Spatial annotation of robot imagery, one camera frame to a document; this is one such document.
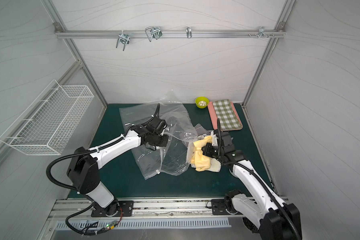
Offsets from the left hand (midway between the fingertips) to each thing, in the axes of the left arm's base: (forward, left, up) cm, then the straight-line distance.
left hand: (167, 142), depth 85 cm
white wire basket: (-4, +54, +20) cm, 58 cm away
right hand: (-3, -20, +2) cm, 21 cm away
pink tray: (+30, -32, -12) cm, 46 cm away
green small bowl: (+43, -24, -8) cm, 50 cm away
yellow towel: (-10, -20, -3) cm, 23 cm away
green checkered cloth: (+30, -44, -13) cm, 54 cm away
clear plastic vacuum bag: (-5, -4, -10) cm, 12 cm away
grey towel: (+15, -21, -9) cm, 28 cm away
